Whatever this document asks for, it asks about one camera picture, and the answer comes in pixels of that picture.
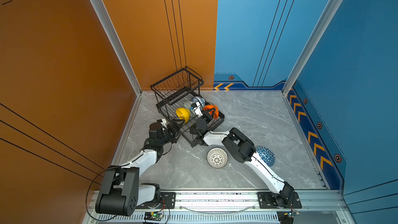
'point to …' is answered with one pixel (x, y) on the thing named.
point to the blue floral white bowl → (200, 100)
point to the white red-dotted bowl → (217, 157)
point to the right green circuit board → (292, 214)
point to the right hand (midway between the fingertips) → (215, 110)
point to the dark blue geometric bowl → (267, 156)
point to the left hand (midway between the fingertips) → (184, 124)
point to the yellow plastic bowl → (184, 113)
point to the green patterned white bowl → (187, 105)
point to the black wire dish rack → (181, 102)
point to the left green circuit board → (152, 215)
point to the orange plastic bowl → (215, 111)
